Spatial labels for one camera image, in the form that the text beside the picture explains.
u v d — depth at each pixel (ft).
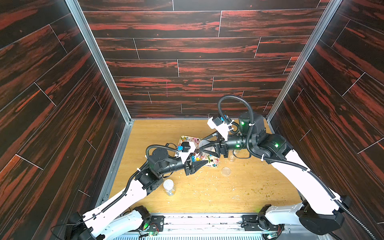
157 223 2.42
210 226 2.41
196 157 1.99
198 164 1.96
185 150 1.72
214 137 1.84
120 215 1.53
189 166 1.80
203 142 1.72
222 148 1.59
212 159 3.15
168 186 2.47
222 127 1.61
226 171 3.05
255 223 2.19
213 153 1.71
